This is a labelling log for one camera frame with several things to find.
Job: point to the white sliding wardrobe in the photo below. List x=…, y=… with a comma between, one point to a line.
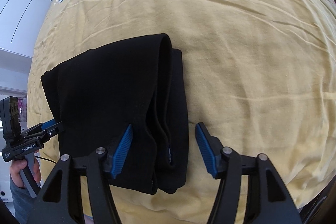
x=21, y=21

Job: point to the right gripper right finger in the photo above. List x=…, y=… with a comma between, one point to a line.
x=268, y=199

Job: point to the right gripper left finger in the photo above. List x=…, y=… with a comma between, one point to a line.
x=60, y=199

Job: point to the grey sleeved left forearm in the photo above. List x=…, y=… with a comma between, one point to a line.
x=22, y=202

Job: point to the yellow dinosaur bed cover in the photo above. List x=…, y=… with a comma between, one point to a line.
x=259, y=73

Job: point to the black pants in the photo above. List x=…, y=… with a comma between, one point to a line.
x=128, y=97

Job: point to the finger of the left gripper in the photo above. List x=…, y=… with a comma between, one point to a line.
x=49, y=132
x=44, y=128

